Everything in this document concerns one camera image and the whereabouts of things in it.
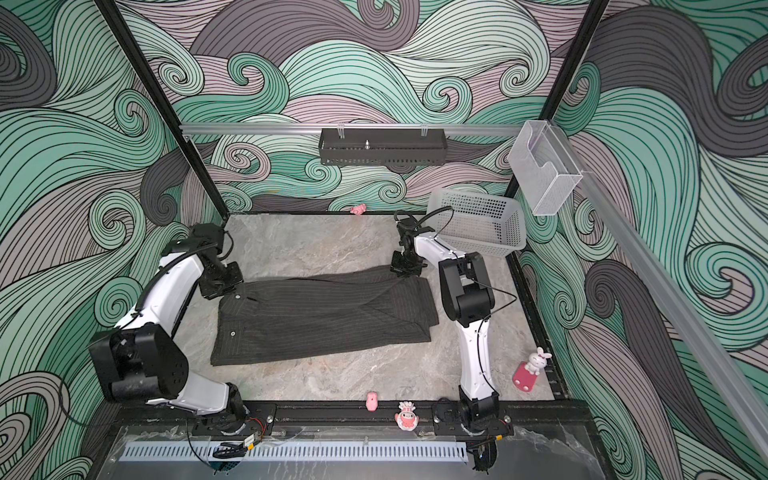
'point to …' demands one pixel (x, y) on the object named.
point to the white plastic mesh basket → (480, 224)
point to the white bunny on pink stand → (525, 373)
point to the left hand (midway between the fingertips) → (234, 285)
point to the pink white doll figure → (406, 419)
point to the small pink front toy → (372, 401)
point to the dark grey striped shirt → (265, 319)
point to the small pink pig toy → (358, 210)
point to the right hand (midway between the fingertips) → (398, 272)
